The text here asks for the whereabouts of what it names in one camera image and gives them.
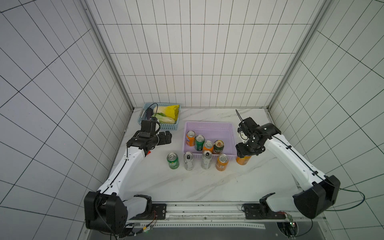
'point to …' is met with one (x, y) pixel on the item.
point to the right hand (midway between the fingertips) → (238, 152)
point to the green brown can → (218, 146)
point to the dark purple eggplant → (149, 113)
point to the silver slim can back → (188, 161)
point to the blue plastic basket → (143, 116)
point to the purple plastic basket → (212, 131)
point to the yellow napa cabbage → (171, 111)
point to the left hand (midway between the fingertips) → (161, 139)
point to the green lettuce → (163, 119)
